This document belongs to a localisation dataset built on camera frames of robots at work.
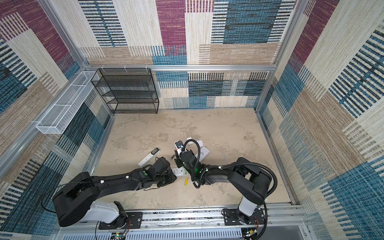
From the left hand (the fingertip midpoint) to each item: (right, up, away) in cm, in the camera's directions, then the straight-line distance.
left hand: (177, 177), depth 85 cm
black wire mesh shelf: (-39, +54, +26) cm, 72 cm away
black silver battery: (-4, +10, +11) cm, 15 cm away
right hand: (0, +14, +2) cm, 14 cm away
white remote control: (+2, +3, +3) cm, 4 cm away
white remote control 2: (+15, +12, +10) cm, 22 cm away
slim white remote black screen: (-18, +9, +9) cm, 22 cm away
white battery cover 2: (+13, +17, +18) cm, 28 cm away
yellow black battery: (+5, -2, 0) cm, 5 cm away
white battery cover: (+7, +20, +20) cm, 29 cm away
